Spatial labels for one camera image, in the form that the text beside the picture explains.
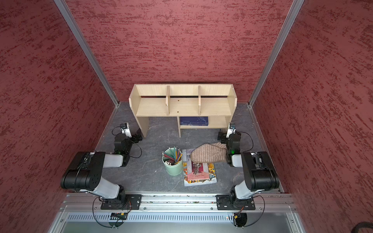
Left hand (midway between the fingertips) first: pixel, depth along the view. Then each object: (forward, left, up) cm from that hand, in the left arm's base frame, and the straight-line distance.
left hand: (133, 131), depth 93 cm
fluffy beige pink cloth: (-12, -53, -5) cm, 54 cm away
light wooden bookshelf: (+8, -41, +17) cm, 45 cm away
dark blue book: (+4, -40, +8) cm, 41 cm away
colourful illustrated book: (-25, -42, -7) cm, 49 cm away
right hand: (+1, -62, 0) cm, 62 cm away
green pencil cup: (-23, -30, -3) cm, 38 cm away
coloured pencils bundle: (-19, -28, +3) cm, 34 cm away
